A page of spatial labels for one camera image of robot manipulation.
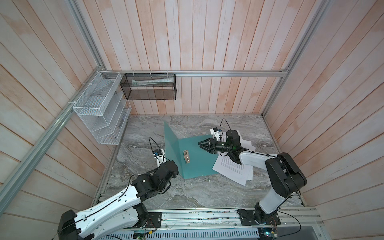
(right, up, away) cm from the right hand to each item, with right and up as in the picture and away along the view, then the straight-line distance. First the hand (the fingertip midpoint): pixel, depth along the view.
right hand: (199, 145), depth 83 cm
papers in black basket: (-35, +38, +6) cm, 52 cm away
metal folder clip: (-7, -8, +13) cm, 17 cm away
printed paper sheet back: (+35, -1, +21) cm, 41 cm away
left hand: (-14, -10, -7) cm, 18 cm away
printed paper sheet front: (+25, -18, +7) cm, 31 cm away
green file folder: (-4, -11, +10) cm, 15 cm away
